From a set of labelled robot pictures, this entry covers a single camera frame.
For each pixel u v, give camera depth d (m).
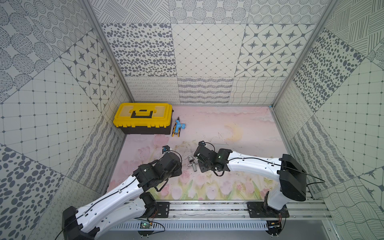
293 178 0.43
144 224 0.72
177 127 1.04
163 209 0.74
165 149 0.69
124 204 0.60
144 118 0.90
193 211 0.75
